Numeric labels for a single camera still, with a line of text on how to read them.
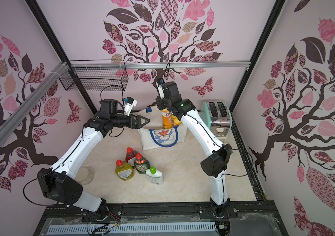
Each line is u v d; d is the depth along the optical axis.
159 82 0.66
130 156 0.78
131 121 0.66
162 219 0.73
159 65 0.94
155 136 0.92
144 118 0.70
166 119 0.83
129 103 0.67
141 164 0.79
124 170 0.76
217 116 0.93
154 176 0.73
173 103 0.57
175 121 0.89
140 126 0.67
